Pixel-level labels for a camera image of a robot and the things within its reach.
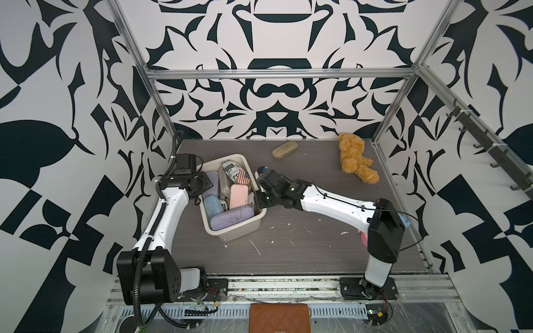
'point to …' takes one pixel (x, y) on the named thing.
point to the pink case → (239, 195)
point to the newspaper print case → (235, 173)
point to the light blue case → (212, 205)
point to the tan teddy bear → (351, 148)
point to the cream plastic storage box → (242, 229)
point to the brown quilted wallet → (280, 318)
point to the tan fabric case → (284, 149)
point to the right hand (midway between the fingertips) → (251, 198)
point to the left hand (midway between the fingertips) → (203, 181)
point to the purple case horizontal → (214, 177)
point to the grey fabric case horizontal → (224, 186)
